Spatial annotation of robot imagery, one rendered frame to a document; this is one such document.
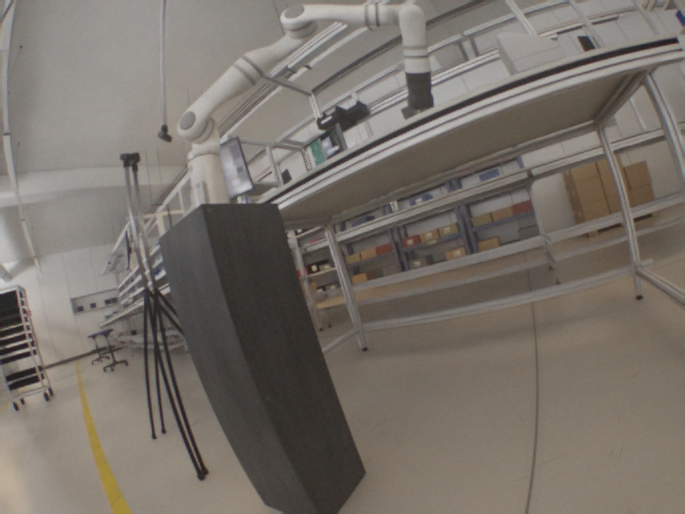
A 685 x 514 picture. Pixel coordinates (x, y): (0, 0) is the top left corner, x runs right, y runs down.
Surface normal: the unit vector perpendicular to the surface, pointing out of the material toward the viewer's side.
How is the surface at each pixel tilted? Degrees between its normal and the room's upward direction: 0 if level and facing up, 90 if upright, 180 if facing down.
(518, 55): 90
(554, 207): 90
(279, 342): 90
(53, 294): 90
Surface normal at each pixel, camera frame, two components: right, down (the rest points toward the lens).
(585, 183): -0.54, 0.15
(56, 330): 0.78, -0.25
